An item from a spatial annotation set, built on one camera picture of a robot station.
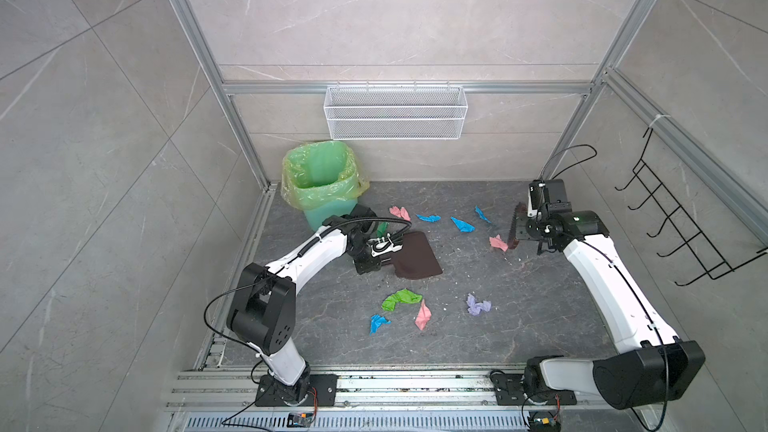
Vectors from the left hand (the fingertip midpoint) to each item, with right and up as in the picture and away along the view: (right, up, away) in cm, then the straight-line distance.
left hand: (373, 254), depth 88 cm
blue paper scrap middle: (+32, +7, +17) cm, 37 cm away
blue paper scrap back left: (+20, +10, +19) cm, 30 cm away
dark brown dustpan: (+13, -2, +4) cm, 14 cm away
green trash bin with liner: (-20, +25, +19) cm, 37 cm away
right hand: (+42, +10, -9) cm, 44 cm away
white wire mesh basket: (+7, +47, +12) cm, 49 cm away
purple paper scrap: (+30, -15, -2) cm, 34 cm away
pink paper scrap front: (+15, -18, -3) cm, 23 cm away
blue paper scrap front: (+1, -18, -5) cm, 19 cm away
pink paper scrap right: (+42, +2, +12) cm, 44 cm away
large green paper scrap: (+8, -13, 0) cm, 15 cm away
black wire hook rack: (+69, +3, -30) cm, 76 cm away
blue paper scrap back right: (+39, +12, +22) cm, 47 cm away
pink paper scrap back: (+9, +12, +20) cm, 25 cm away
